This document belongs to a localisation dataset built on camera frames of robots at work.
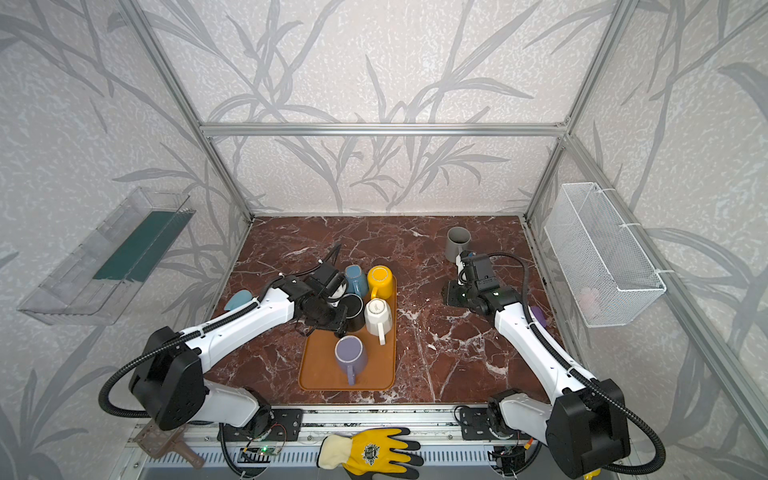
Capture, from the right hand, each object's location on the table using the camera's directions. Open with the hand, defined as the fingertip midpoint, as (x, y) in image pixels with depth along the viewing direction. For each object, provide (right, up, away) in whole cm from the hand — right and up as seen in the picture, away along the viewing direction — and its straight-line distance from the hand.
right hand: (448, 281), depth 85 cm
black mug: (-27, -10, -2) cm, 28 cm away
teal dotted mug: (-28, -1, +8) cm, 29 cm away
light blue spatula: (-67, -7, +12) cm, 69 cm away
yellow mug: (-20, -1, +7) cm, 21 cm away
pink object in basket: (+32, -3, -12) cm, 34 cm away
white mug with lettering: (-20, -10, -2) cm, 22 cm away
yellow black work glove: (-20, -37, -17) cm, 45 cm away
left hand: (-29, -10, -2) cm, 30 cm away
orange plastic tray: (-36, -24, -2) cm, 44 cm away
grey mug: (+5, +12, +16) cm, 20 cm away
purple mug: (-27, -19, -7) cm, 33 cm away
